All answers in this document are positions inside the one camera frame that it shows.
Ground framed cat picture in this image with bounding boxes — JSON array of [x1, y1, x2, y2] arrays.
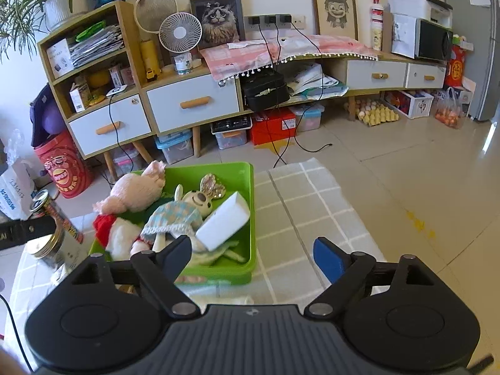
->
[[190, 0, 246, 51]]

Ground black power cable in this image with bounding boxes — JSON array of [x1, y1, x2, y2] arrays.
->
[[258, 23, 333, 167]]

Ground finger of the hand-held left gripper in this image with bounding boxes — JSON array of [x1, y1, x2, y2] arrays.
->
[[0, 216, 60, 251]]

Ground red printed bag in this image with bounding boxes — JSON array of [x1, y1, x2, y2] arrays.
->
[[33, 131, 94, 200]]

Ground pink pig plush toy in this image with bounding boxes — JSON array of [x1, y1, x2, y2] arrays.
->
[[92, 160, 167, 213]]

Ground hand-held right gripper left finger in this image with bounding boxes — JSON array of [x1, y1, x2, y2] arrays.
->
[[69, 235, 201, 319]]

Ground wooden sideboard cabinet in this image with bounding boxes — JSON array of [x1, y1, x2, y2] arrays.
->
[[37, 0, 448, 182]]

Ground green plastic box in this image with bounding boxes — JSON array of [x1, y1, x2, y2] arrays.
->
[[89, 162, 256, 285]]

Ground white foam block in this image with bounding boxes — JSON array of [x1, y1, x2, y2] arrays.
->
[[195, 191, 251, 251]]

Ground wall power sockets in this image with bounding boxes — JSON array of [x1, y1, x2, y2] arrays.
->
[[248, 13, 292, 29]]

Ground white printer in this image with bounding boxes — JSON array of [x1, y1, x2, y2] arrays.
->
[[391, 0, 454, 28]]

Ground small white desk fan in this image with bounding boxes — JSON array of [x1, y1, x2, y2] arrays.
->
[[159, 12, 203, 65]]

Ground pink tasselled cloth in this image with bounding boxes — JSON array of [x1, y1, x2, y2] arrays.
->
[[200, 34, 379, 87]]

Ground glass jar gold lid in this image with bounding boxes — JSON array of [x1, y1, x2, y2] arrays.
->
[[24, 227, 67, 268]]

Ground grey checked tablecloth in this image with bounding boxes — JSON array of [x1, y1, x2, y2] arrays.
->
[[10, 158, 387, 321]]

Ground white bottle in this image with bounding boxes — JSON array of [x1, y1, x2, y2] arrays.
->
[[371, 3, 384, 51]]

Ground red gift box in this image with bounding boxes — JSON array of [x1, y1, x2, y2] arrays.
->
[[445, 45, 467, 88]]

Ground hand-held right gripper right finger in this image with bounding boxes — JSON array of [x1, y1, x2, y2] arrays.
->
[[304, 237, 435, 318]]

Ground clear storage box dark lid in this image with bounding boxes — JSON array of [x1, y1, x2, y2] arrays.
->
[[212, 116, 253, 150]]

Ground round white mesh racket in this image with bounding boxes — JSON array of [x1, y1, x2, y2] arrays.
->
[[135, 0, 178, 34]]

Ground yellow egg tray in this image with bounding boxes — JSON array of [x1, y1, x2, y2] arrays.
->
[[346, 97, 401, 127]]

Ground black case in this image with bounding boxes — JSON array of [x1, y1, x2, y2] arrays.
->
[[239, 69, 290, 112]]

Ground small white carton box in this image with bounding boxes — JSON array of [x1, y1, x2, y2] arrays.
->
[[69, 84, 86, 112]]

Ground small white drawer orange handle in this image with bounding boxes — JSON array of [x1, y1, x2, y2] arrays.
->
[[405, 63, 446, 88]]

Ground black microwave oven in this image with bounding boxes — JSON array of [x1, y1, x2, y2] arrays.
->
[[414, 19, 454, 61]]

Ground yellow toy truck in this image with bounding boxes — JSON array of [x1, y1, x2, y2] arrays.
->
[[140, 39, 163, 83]]

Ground framed girl drawing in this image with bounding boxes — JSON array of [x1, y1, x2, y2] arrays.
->
[[310, 0, 359, 40]]

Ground clear storage box blue lid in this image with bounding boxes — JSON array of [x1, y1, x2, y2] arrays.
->
[[154, 131, 195, 165], [291, 103, 326, 131]]

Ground white box on shelf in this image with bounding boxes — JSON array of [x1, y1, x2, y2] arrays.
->
[[46, 39, 75, 79]]

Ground white bunny plush toy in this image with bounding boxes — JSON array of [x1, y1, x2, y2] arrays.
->
[[140, 174, 226, 253]]

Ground red santa plush toy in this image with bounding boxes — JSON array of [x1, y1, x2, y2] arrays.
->
[[93, 214, 157, 262]]

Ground grey refrigerator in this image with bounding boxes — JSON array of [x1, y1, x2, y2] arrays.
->
[[445, 0, 500, 122]]

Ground tall snack can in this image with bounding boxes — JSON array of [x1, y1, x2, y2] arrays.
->
[[30, 189, 84, 270]]

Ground red shoe box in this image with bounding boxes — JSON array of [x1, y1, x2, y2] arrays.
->
[[250, 108, 298, 146]]

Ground pile of white papers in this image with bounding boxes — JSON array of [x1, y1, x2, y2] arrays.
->
[[285, 62, 349, 98]]

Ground white printed cardboard box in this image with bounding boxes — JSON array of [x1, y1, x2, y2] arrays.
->
[[385, 90, 434, 120]]

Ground potted green plant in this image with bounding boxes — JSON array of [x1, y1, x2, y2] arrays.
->
[[0, 0, 91, 63]]

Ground white paper bag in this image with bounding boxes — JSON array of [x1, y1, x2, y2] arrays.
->
[[0, 160, 38, 221]]

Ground bag of orange fruit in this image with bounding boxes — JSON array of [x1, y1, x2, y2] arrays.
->
[[435, 88, 469, 129]]

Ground stack of grey papers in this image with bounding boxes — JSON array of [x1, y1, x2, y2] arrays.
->
[[70, 25, 126, 67]]

